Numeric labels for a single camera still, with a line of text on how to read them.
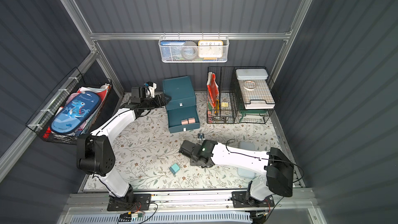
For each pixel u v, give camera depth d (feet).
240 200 2.38
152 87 2.68
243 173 2.65
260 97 2.92
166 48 2.84
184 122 3.01
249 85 3.18
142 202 2.41
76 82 2.54
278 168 1.36
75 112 2.14
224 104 3.67
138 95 2.30
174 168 2.71
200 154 1.75
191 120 3.07
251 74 3.26
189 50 2.95
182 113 3.15
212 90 3.56
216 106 3.63
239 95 3.01
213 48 2.92
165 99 2.65
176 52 2.98
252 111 3.14
